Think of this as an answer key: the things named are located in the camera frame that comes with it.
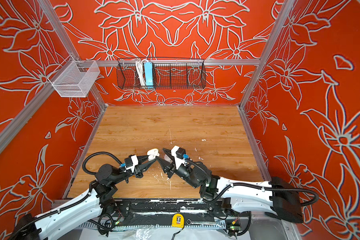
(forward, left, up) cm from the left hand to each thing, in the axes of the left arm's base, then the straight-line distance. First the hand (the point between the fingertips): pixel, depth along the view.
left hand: (153, 156), depth 64 cm
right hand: (-1, -3, +4) cm, 5 cm away
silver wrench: (-21, -18, -25) cm, 37 cm away
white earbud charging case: (0, 0, +2) cm, 2 cm away
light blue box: (+50, +10, +9) cm, 52 cm away
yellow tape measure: (-21, -12, -23) cm, 33 cm away
